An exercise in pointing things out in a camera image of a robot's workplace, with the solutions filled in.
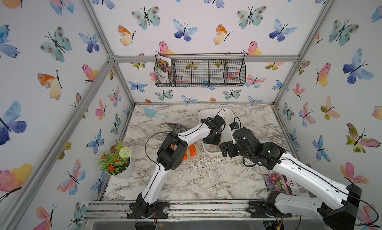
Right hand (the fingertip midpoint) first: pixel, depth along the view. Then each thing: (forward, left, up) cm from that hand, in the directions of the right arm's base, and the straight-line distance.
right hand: (229, 142), depth 74 cm
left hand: (+12, +4, -19) cm, 23 cm away
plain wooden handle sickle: (+23, +32, -22) cm, 45 cm away
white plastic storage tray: (+33, -3, -17) cm, 37 cm away
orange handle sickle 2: (+1, +23, -20) cm, 31 cm away
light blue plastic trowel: (+36, +53, -22) cm, 67 cm away
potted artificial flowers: (-11, +54, -6) cm, 55 cm away
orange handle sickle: (+5, +19, -21) cm, 29 cm away
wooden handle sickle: (+8, +3, -9) cm, 13 cm away
